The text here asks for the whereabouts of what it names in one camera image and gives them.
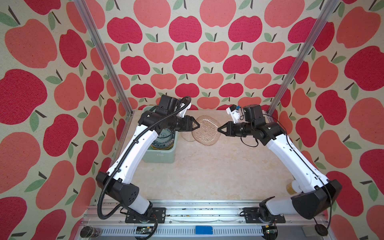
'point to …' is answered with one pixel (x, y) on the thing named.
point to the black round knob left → (88, 231)
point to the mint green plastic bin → (165, 156)
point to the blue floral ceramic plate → (165, 140)
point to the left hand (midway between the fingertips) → (198, 127)
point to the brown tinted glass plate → (207, 133)
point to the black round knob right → (321, 229)
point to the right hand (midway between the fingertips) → (222, 128)
